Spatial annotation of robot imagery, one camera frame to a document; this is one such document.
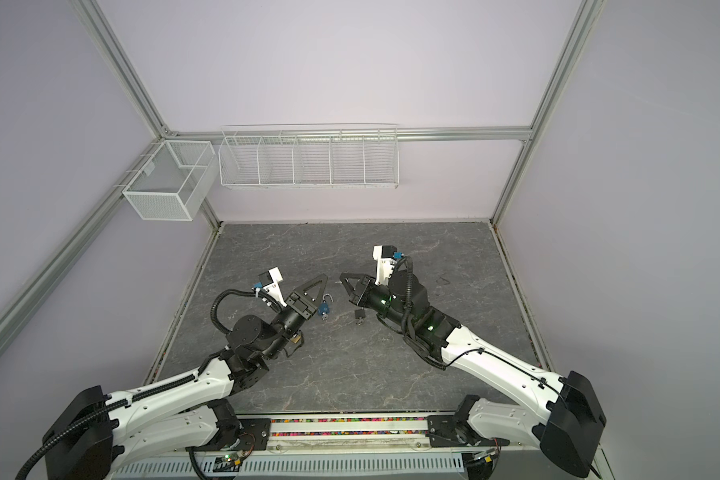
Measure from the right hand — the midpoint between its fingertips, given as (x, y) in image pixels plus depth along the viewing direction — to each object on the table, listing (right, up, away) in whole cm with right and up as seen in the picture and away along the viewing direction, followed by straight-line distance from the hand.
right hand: (338, 280), depth 68 cm
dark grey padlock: (+4, -14, +28) cm, 31 cm away
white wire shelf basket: (-13, +39, +31) cm, 52 cm away
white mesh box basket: (-59, +30, +31) cm, 73 cm away
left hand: (-2, -1, -1) cm, 2 cm away
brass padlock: (-8, -12, -5) cm, 16 cm away
